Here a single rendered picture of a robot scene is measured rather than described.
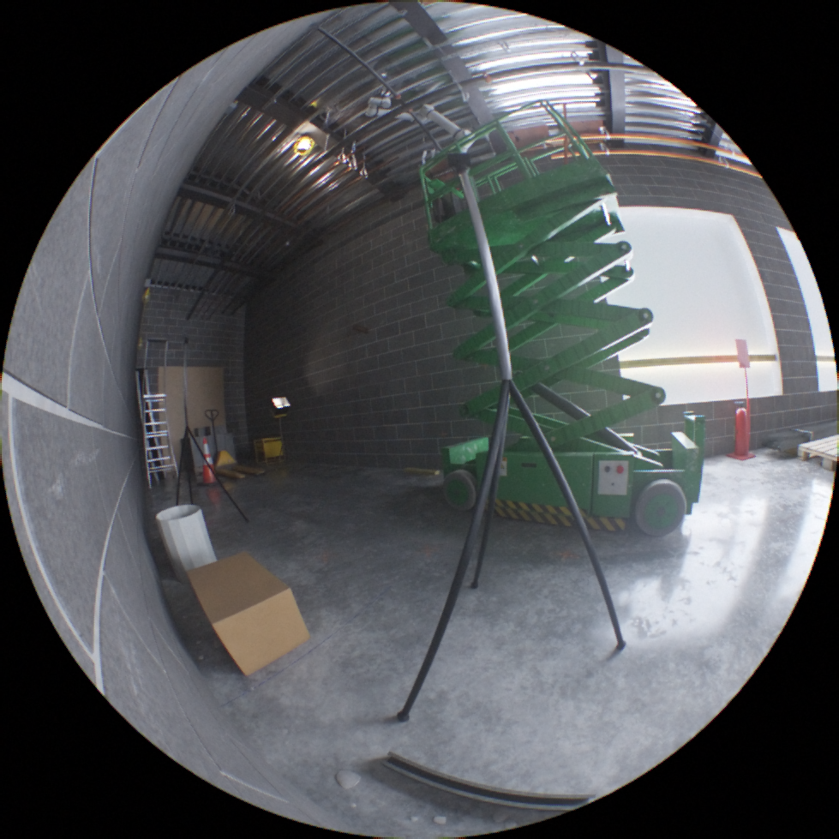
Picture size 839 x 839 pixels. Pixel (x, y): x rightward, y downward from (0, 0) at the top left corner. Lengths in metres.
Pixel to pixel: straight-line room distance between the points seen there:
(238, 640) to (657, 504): 1.81
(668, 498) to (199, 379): 7.90
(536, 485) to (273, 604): 1.43
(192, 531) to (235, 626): 0.75
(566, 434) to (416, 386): 2.23
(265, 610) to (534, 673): 0.82
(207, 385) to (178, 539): 6.09
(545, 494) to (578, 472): 0.24
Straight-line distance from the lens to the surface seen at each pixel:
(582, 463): 1.52
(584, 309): 1.75
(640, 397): 1.61
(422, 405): 3.37
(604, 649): 1.00
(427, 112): 3.46
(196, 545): 1.59
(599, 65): 3.43
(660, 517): 1.60
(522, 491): 1.68
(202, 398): 7.30
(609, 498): 1.60
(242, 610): 0.91
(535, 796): 0.74
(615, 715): 0.89
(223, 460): 5.47
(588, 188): 2.07
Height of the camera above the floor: 0.77
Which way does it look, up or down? 2 degrees down
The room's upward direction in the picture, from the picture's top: 6 degrees counter-clockwise
